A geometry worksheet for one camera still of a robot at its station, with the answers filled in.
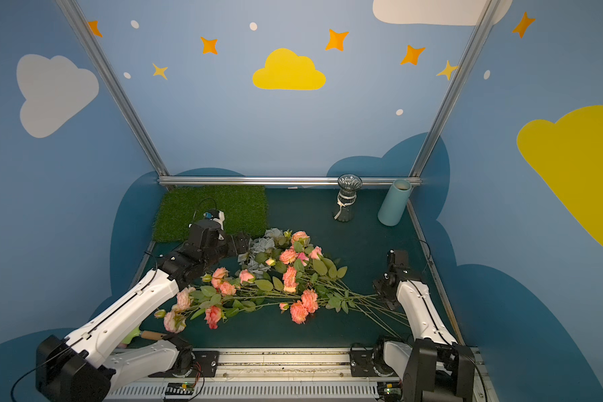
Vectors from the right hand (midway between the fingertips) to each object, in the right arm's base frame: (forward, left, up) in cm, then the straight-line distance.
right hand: (384, 288), depth 86 cm
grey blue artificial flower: (+6, +47, +5) cm, 47 cm away
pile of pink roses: (+3, +37, +4) cm, 37 cm away
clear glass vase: (+38, +13, +13) cm, 42 cm away
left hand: (+8, +51, +18) cm, 54 cm away
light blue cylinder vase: (+32, -6, +10) cm, 34 cm away
